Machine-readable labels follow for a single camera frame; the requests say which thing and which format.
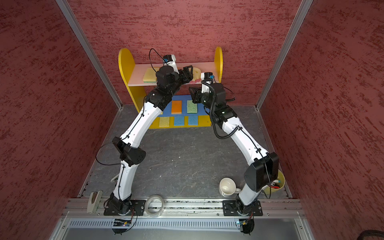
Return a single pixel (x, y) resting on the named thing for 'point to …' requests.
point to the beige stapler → (94, 201)
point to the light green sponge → (192, 108)
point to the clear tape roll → (146, 208)
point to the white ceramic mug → (227, 187)
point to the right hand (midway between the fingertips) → (189, 91)
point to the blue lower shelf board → (201, 110)
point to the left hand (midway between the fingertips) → (187, 70)
